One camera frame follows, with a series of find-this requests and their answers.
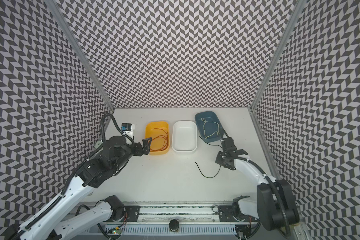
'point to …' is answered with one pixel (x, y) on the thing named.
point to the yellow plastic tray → (159, 131)
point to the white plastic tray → (184, 136)
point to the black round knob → (174, 225)
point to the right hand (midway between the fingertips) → (221, 159)
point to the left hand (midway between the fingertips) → (143, 137)
